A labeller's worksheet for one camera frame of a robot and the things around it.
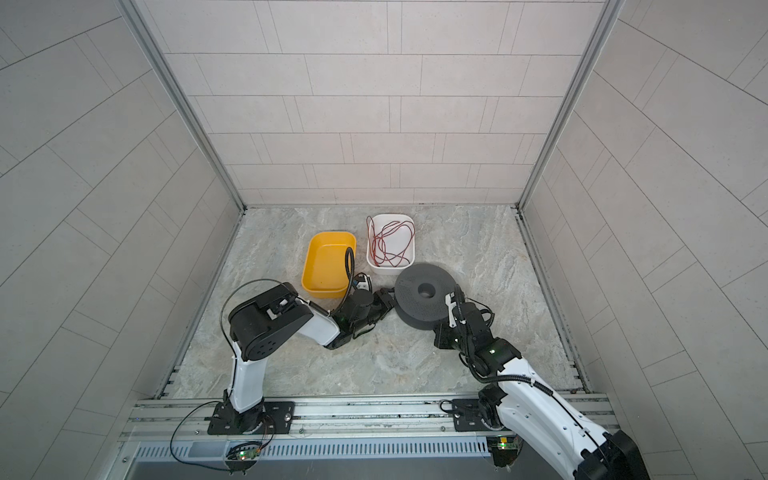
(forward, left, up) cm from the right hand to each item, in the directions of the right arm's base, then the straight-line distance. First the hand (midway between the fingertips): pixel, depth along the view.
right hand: (432, 330), depth 82 cm
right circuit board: (-27, -13, -4) cm, 30 cm away
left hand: (+12, +6, -1) cm, 13 cm away
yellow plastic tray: (+26, +32, -1) cm, 41 cm away
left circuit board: (-25, +45, 0) cm, 52 cm away
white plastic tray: (+21, +12, +2) cm, 24 cm away
